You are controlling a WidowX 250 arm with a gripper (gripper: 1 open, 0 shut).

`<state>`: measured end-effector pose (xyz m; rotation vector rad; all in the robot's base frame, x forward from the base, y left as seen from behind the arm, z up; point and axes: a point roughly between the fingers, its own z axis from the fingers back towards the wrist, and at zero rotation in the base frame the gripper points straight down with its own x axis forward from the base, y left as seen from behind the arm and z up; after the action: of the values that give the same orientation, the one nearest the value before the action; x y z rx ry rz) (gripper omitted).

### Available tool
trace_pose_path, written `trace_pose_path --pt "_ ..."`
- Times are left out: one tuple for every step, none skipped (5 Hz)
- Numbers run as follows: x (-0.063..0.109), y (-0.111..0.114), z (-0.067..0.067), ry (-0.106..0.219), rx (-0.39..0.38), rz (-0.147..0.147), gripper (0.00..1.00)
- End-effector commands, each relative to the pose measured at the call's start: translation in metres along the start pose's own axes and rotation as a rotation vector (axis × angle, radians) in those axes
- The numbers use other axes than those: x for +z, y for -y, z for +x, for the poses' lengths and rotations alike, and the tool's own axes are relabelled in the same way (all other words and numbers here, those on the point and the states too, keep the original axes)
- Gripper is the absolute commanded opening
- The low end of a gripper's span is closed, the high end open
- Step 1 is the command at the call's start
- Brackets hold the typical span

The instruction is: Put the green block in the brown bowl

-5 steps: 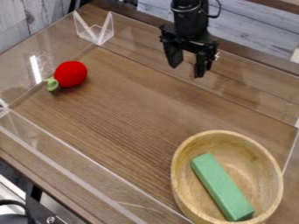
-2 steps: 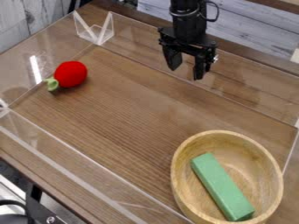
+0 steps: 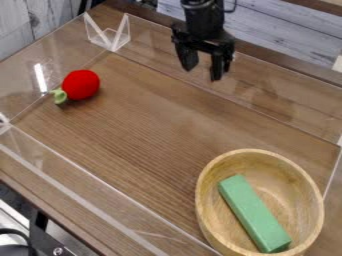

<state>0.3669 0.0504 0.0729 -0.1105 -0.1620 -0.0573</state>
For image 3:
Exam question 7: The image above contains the red plush strawberry toy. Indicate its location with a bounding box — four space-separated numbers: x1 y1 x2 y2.
51 70 100 105

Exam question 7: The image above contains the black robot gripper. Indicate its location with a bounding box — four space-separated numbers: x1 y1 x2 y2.
171 23 235 81

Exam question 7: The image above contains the clear acrylic enclosure wall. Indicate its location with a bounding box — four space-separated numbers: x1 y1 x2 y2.
0 15 342 256

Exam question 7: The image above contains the black table leg bracket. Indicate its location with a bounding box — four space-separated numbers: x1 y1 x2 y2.
30 210 76 256

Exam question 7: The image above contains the black cable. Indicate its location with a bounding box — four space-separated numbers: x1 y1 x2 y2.
0 225 42 256

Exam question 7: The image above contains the light wooden bowl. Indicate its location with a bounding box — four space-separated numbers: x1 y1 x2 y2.
195 149 325 256

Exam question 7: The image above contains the green rectangular block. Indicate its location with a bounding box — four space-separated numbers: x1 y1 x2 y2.
218 175 293 253

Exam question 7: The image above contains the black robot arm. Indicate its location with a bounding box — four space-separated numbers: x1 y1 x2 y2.
171 0 235 81

